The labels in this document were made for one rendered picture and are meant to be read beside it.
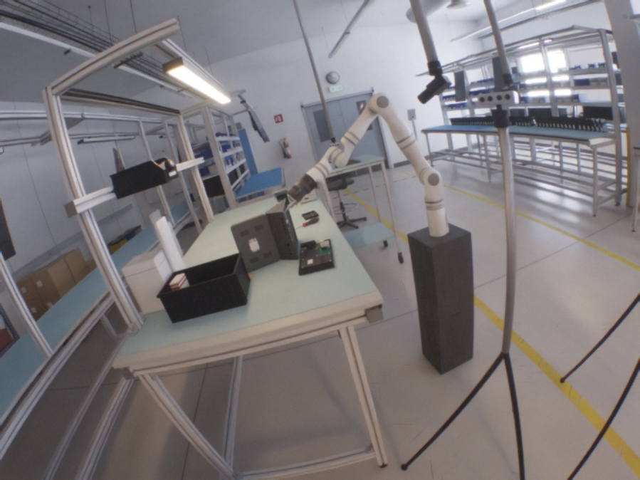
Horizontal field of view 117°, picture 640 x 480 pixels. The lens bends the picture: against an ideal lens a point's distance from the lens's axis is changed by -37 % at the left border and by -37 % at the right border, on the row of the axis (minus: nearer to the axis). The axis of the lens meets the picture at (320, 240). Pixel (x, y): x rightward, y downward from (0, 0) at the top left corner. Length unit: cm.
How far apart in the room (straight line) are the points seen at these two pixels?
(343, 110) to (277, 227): 697
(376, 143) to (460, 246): 686
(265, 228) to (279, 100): 674
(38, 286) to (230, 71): 620
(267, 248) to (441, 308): 92
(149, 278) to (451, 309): 143
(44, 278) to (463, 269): 430
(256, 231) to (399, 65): 771
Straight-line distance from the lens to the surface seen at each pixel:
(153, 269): 124
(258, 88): 794
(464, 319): 181
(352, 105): 814
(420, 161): 152
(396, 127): 142
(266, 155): 785
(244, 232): 125
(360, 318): 93
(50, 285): 437
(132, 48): 109
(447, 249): 152
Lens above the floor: 148
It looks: 20 degrees down
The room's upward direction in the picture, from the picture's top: 16 degrees counter-clockwise
